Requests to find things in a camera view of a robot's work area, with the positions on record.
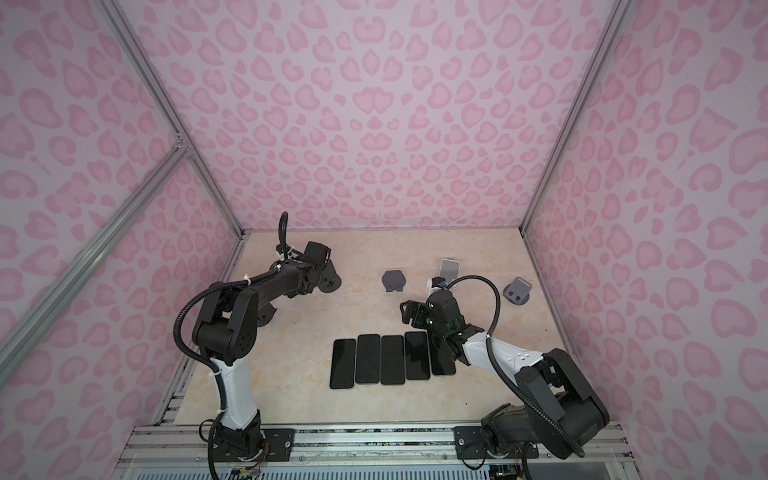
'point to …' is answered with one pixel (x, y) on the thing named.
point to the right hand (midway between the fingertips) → (412, 305)
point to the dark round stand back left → (329, 281)
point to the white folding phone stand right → (450, 270)
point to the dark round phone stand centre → (394, 280)
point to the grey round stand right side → (518, 291)
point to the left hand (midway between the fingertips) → (296, 270)
